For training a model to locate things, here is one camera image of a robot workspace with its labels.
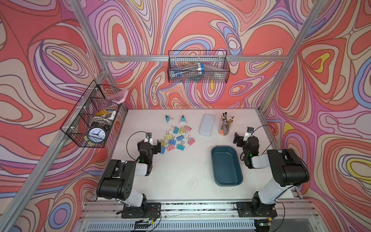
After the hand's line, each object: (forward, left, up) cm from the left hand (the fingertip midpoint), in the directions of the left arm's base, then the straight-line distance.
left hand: (151, 140), depth 93 cm
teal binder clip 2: (+22, -21, -3) cm, 31 cm away
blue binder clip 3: (-3, -7, -6) cm, 10 cm away
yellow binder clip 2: (+7, -10, -5) cm, 13 cm away
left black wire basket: (-5, +24, +25) cm, 35 cm away
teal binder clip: (+24, -8, -4) cm, 25 cm away
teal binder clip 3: (+12, -15, -5) cm, 20 cm away
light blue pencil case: (+17, -39, -5) cm, 43 cm away
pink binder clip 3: (-2, -13, -5) cm, 14 cm away
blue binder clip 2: (+2, -13, -5) cm, 14 cm away
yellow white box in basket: (+1, +18, +25) cm, 30 cm away
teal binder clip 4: (-2, -19, -5) cm, 20 cm away
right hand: (+4, -61, -1) cm, 62 cm away
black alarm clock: (-12, +19, +24) cm, 33 cm away
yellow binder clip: (+12, -19, -4) cm, 23 cm away
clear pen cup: (+10, -49, +5) cm, 50 cm away
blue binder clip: (+5, -19, -4) cm, 20 cm away
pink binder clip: (+15, -24, -5) cm, 29 cm away
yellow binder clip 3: (+1, -8, -5) cm, 10 cm away
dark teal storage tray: (-15, -49, -9) cm, 52 cm away
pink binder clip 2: (+2, -27, -5) cm, 27 cm away
